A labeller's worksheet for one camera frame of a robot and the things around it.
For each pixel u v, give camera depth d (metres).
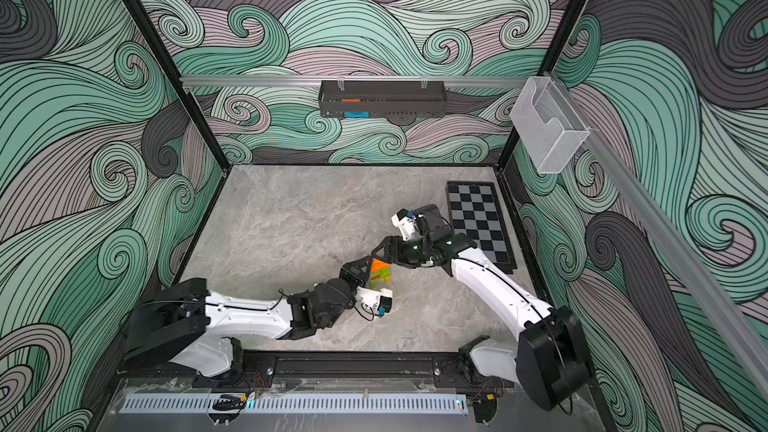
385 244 0.71
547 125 0.77
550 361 0.39
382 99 0.95
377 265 0.76
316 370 0.74
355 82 0.92
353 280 0.68
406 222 0.75
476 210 1.03
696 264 0.49
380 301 0.68
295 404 0.70
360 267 0.77
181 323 0.47
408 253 0.70
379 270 0.76
